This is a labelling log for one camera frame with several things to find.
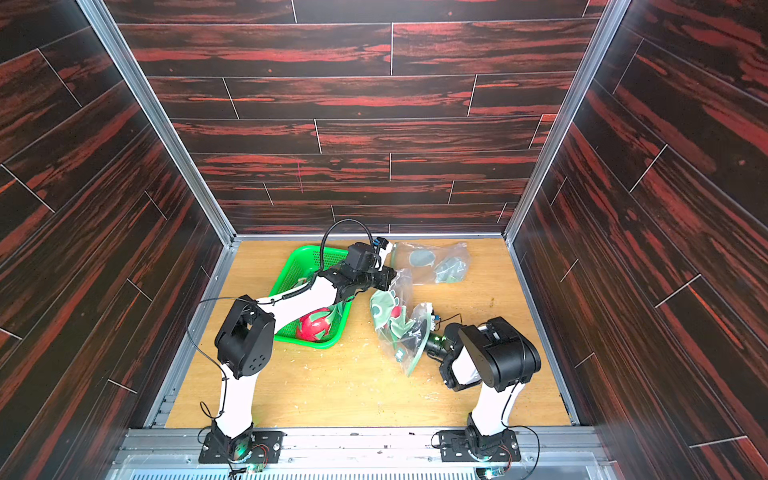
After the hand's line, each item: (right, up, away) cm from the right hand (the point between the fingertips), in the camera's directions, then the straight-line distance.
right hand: (394, 323), depth 84 cm
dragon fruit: (-23, -1, +3) cm, 23 cm away
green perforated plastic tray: (-33, +17, +21) cm, 43 cm away
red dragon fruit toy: (+1, +3, +2) cm, 4 cm away
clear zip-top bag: (+16, +18, +26) cm, 35 cm away
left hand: (+2, +14, +7) cm, 16 cm away
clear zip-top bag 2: (+2, -1, -4) cm, 5 cm away
